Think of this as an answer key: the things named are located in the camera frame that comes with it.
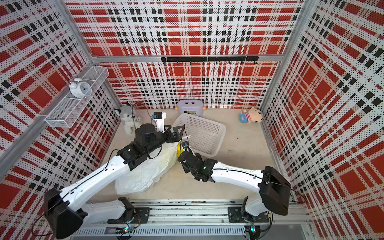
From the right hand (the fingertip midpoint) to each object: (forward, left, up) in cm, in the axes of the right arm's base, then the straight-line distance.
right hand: (190, 157), depth 80 cm
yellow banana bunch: (+2, +5, +5) cm, 8 cm away
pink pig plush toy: (+37, -45, -8) cm, 59 cm away
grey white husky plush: (+28, +42, +4) cm, 51 cm away
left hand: (+9, +4, +17) cm, 19 cm away
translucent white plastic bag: (-6, +13, +9) cm, 17 cm away
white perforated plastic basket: (+22, -10, -13) cm, 28 cm away
